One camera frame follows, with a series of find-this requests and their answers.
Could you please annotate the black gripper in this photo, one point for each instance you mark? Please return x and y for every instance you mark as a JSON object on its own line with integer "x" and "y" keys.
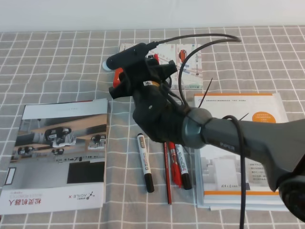
{"x": 127, "y": 81}

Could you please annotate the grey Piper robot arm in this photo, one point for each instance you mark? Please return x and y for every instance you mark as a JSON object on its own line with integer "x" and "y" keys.
{"x": 280, "y": 148}

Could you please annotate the red marker pen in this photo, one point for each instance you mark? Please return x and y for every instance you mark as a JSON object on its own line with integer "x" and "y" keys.
{"x": 175, "y": 170}

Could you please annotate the red and white book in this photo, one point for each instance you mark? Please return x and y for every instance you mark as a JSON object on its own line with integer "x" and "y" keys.
{"x": 192, "y": 76}

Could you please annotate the red pencil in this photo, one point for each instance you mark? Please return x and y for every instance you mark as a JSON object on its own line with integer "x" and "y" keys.
{"x": 167, "y": 177}

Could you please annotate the white marker black cap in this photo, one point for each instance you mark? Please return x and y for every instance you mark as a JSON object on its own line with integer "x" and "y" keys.
{"x": 145, "y": 163}

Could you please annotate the grey checkered tablecloth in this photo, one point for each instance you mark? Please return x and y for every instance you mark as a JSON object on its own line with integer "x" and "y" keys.
{"x": 65, "y": 66}

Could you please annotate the papers under ROS book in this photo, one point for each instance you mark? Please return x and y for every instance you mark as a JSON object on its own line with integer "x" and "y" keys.
{"x": 202, "y": 202}

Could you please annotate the AgileX Robotics brochure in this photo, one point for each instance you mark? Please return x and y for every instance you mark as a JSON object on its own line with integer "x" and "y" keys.
{"x": 59, "y": 159}

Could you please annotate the white marker red print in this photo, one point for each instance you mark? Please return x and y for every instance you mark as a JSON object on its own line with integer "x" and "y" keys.
{"x": 183, "y": 167}

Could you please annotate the white ROS book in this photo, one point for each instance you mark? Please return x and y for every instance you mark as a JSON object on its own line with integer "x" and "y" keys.
{"x": 228, "y": 174}

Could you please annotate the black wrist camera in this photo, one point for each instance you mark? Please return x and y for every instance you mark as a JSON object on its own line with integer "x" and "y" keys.
{"x": 128, "y": 57}

